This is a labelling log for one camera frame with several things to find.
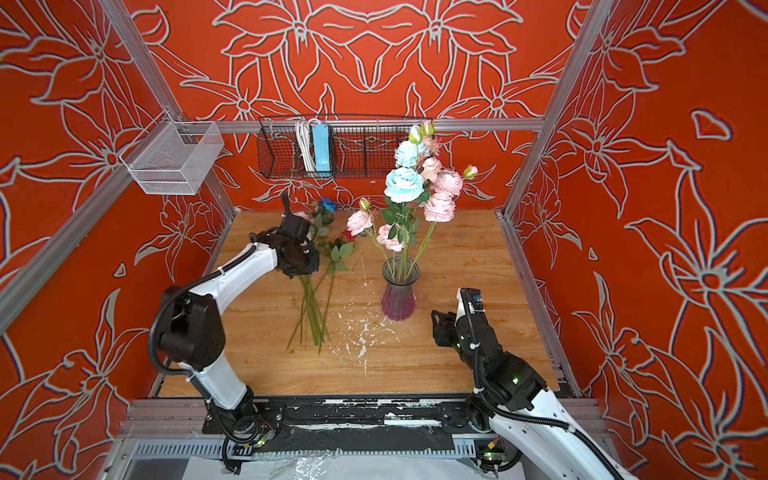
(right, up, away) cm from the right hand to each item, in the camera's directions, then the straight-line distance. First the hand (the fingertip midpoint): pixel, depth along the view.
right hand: (433, 313), depth 74 cm
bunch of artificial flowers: (-30, +14, +28) cm, 43 cm away
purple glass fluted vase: (-8, +9, +4) cm, 13 cm away
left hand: (-34, +11, +17) cm, 40 cm away
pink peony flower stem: (-18, +23, -3) cm, 30 cm away
